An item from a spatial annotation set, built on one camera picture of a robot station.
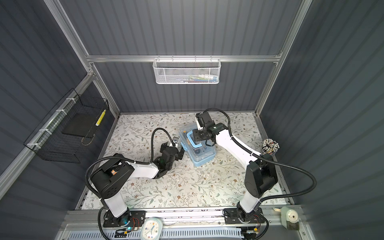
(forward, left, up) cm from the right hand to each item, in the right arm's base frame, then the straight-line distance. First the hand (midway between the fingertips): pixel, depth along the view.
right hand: (198, 135), depth 86 cm
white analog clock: (-44, +23, -14) cm, 52 cm away
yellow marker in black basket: (-2, +53, +13) cm, 54 cm away
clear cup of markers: (-9, -38, +1) cm, 39 cm away
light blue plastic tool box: (-7, +1, -7) cm, 10 cm away
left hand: (-1, +15, -9) cm, 18 cm away
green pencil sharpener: (-40, -41, -11) cm, 59 cm away
